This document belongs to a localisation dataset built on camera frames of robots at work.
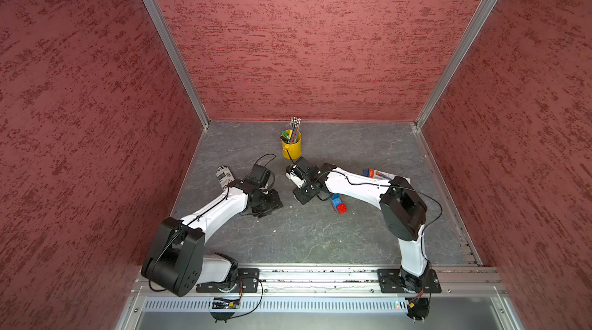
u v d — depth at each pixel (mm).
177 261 414
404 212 501
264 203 739
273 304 774
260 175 707
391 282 737
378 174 1003
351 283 758
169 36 873
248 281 743
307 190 761
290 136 1003
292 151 1004
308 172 708
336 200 894
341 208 852
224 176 965
